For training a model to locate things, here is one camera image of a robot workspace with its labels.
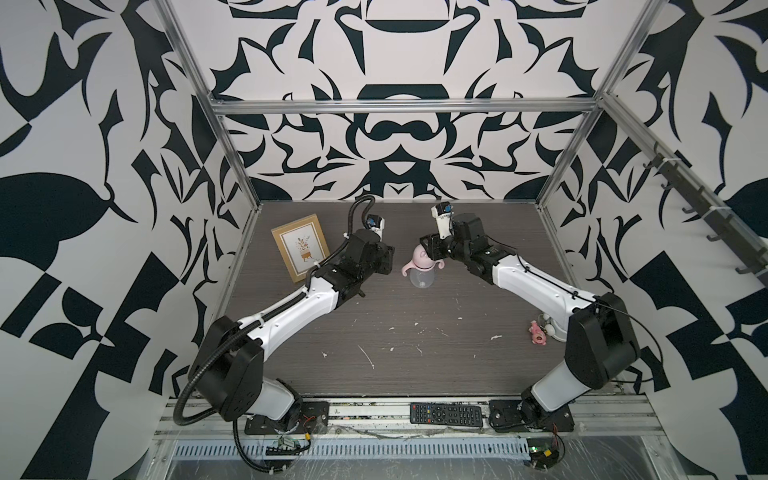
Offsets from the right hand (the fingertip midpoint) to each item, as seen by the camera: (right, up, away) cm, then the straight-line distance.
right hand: (424, 233), depth 87 cm
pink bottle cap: (-1, -7, -2) cm, 7 cm away
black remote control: (+4, -44, -13) cm, 46 cm away
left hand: (-12, -3, -3) cm, 13 cm away
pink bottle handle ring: (-3, -10, +2) cm, 11 cm away
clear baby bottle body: (0, -15, +9) cm, 17 cm away
